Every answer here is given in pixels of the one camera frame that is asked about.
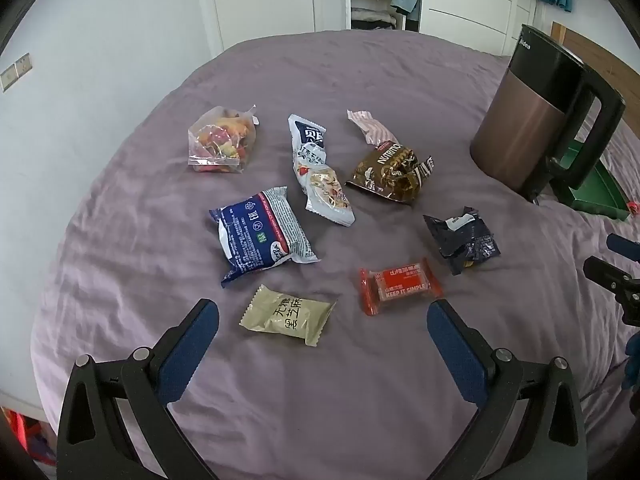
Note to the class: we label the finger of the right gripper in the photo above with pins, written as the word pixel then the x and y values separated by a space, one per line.
pixel 624 247
pixel 605 274

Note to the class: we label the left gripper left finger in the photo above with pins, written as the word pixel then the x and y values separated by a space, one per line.
pixel 93 441

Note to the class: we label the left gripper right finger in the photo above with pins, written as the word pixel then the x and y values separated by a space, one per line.
pixel 551 440

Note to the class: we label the dark navy snack packet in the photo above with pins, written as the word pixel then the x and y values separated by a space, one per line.
pixel 463 241

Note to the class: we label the red snack bar packet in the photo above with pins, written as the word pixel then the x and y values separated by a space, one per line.
pixel 381 289

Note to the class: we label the beige green pastry packet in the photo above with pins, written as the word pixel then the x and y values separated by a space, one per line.
pixel 271 312

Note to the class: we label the blue white biscuit packet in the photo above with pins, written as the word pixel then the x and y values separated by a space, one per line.
pixel 259 233

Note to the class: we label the brown nutritious snack packet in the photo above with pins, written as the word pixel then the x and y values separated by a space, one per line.
pixel 394 172

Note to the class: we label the white blue nut snack packet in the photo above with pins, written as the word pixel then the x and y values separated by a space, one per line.
pixel 319 182

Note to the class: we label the red black flat tool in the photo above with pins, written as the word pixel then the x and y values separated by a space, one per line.
pixel 634 208

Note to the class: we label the green metal tray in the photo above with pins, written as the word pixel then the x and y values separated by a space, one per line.
pixel 600 193

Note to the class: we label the brown black electric kettle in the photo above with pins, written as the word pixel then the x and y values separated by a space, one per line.
pixel 551 118

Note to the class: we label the wooden headboard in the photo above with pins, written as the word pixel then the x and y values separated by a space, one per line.
pixel 616 72

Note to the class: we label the pink striped snack packet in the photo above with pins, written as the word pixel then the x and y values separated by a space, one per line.
pixel 373 131

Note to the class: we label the white wardrobe with shelves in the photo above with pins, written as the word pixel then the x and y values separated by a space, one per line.
pixel 490 26

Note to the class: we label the clear bag colourful candy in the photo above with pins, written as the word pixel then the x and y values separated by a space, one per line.
pixel 222 139

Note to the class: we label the purple bed sheet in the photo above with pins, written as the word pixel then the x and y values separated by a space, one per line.
pixel 373 400

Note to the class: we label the beige wall switch plate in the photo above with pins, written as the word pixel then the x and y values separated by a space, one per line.
pixel 16 71

